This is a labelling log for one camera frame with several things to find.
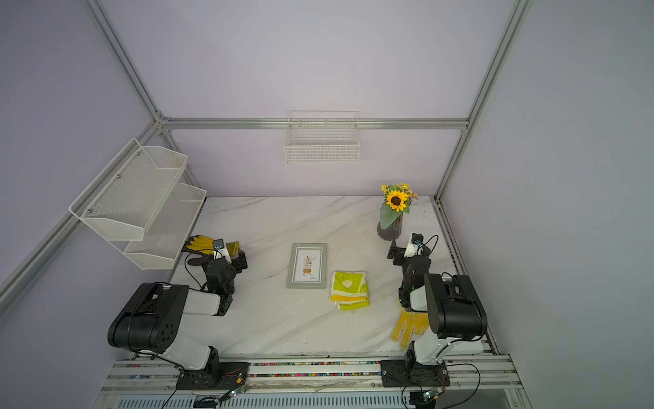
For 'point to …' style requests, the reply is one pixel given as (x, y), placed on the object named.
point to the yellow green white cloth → (349, 290)
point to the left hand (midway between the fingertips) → (226, 254)
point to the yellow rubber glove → (411, 321)
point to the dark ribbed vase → (392, 232)
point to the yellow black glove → (200, 244)
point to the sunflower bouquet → (398, 198)
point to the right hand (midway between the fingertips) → (407, 242)
